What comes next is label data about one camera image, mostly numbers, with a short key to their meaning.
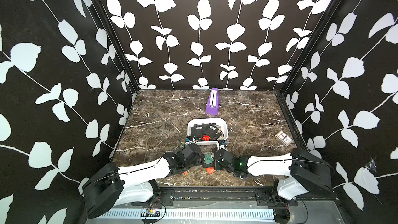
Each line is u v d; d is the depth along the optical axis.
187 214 0.70
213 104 1.01
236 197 0.76
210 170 0.82
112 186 0.41
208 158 0.86
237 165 0.64
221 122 0.97
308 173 0.44
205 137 0.93
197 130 0.97
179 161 0.63
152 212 0.71
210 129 0.95
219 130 0.95
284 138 0.93
